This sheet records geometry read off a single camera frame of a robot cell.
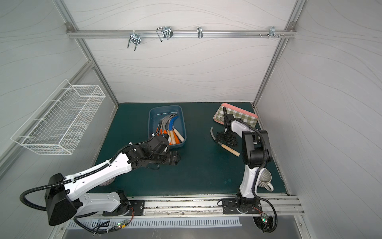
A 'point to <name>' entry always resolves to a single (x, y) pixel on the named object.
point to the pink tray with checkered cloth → (248, 117)
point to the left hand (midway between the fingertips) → (173, 158)
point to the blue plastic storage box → (156, 113)
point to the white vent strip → (123, 225)
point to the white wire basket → (58, 125)
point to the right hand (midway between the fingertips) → (224, 142)
